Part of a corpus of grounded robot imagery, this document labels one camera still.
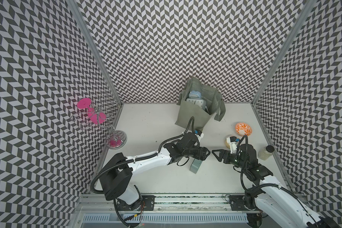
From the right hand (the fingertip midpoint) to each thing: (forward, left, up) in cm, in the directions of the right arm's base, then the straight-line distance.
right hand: (216, 154), depth 80 cm
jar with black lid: (+2, -30, -2) cm, 30 cm away
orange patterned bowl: (+23, -25, -8) cm, 35 cm away
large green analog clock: (-5, +12, -2) cm, 14 cm away
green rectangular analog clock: (+36, +7, +6) cm, 37 cm away
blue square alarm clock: (+43, +9, +7) cm, 45 cm away
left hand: (0, +7, +3) cm, 8 cm away
